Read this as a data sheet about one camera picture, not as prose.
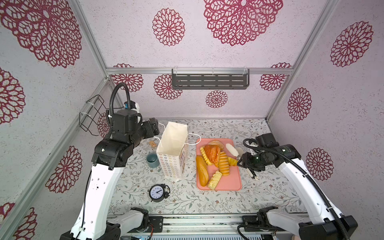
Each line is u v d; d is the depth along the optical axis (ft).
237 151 2.50
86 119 2.41
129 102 1.62
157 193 2.67
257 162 2.01
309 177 1.43
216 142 3.31
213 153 2.94
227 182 2.87
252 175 2.13
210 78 3.03
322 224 1.24
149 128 1.77
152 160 3.09
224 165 2.95
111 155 1.25
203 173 2.83
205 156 3.04
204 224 2.50
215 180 2.73
